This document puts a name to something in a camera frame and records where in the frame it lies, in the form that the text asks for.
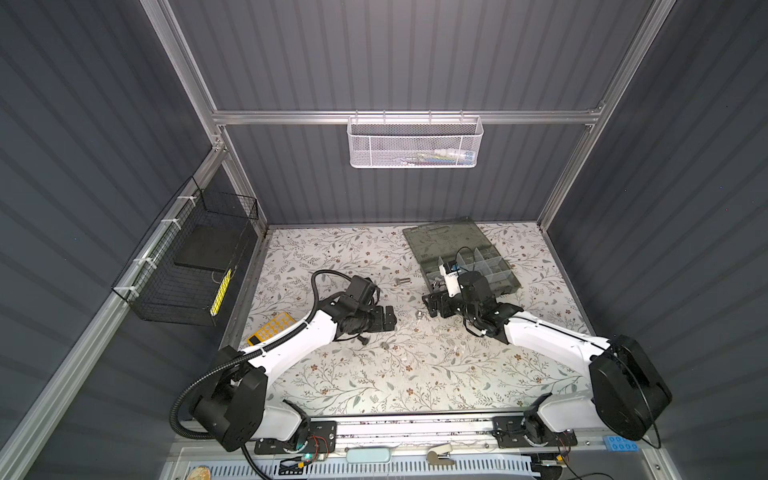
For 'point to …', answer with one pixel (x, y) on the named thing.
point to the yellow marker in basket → (214, 308)
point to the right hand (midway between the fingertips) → (439, 295)
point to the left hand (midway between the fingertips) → (383, 321)
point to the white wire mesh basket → (415, 142)
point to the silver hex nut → (418, 314)
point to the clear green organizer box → (459, 241)
